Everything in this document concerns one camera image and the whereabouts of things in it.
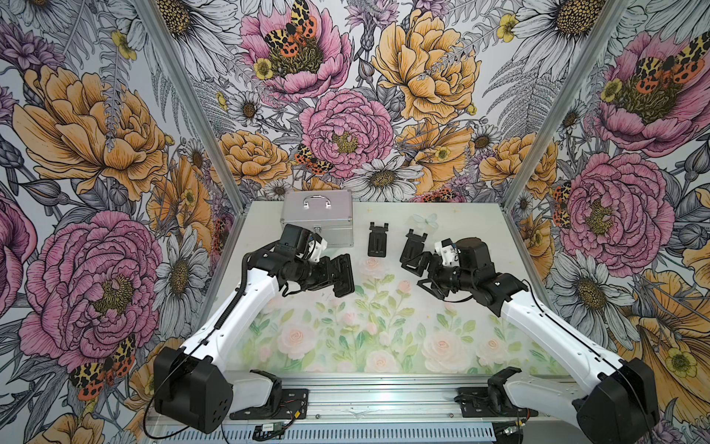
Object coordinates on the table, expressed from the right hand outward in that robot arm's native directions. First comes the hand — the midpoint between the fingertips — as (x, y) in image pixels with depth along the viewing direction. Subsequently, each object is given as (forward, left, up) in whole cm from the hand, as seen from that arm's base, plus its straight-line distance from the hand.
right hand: (409, 279), depth 76 cm
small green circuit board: (-30, +38, -21) cm, 53 cm away
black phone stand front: (+24, +7, -13) cm, 28 cm away
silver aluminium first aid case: (+31, +25, -4) cm, 40 cm away
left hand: (-1, +19, -1) cm, 19 cm away
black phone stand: (+20, -5, -13) cm, 25 cm away
